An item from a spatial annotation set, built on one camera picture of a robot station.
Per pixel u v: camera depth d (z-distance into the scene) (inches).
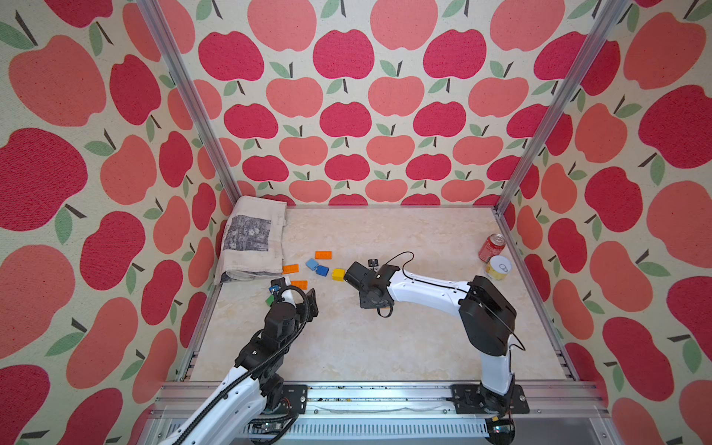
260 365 21.9
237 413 22.7
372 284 25.8
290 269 39.5
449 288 20.9
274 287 27.0
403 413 28.8
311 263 40.7
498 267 37.6
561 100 33.9
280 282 27.1
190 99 33.9
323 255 41.2
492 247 37.8
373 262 32.5
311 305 29.0
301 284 37.8
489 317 20.5
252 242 39.9
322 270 39.9
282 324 23.4
